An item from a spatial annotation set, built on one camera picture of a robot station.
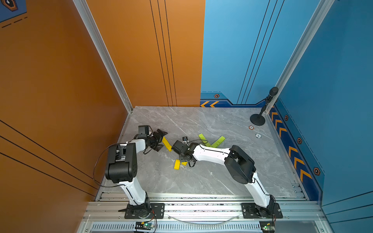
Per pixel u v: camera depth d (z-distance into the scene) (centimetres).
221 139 100
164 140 99
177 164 89
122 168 49
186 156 68
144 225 71
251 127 108
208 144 97
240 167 54
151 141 84
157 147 87
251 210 73
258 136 103
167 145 94
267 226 71
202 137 102
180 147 73
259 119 112
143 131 79
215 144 99
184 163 88
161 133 89
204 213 74
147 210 67
